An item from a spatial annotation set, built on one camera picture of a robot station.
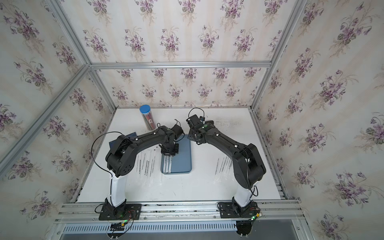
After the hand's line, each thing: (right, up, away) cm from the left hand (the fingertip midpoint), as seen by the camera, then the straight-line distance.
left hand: (175, 156), depth 93 cm
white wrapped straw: (-13, -5, -5) cm, 15 cm away
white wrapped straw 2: (+25, -7, -6) cm, 27 cm away
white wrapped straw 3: (+32, -7, -6) cm, 33 cm away
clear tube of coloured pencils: (-19, +29, 0) cm, 35 cm away
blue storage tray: (+4, -3, -2) cm, 6 cm away
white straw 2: (-3, -4, -4) cm, 6 cm away
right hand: (+12, +13, -3) cm, 18 cm away
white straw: (-6, -6, -5) cm, 10 cm away
